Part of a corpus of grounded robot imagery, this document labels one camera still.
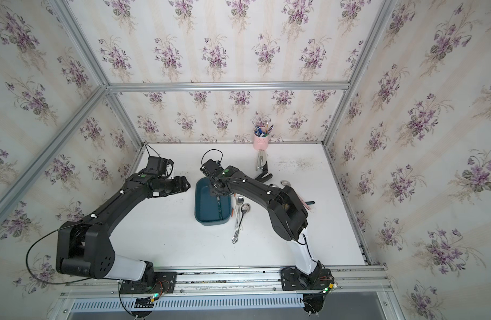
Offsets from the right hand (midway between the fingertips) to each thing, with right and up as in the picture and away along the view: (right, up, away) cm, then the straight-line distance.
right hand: (220, 190), depth 90 cm
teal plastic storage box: (-7, -11, +2) cm, 13 cm away
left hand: (-15, +2, -3) cm, 15 cm away
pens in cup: (+19, +30, +21) cm, 42 cm away
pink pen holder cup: (+20, +24, +25) cm, 40 cm away
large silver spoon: (+11, -10, +3) cm, 15 cm away
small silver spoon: (+9, -6, +5) cm, 12 cm away
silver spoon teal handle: (-1, -9, +3) cm, 10 cm away
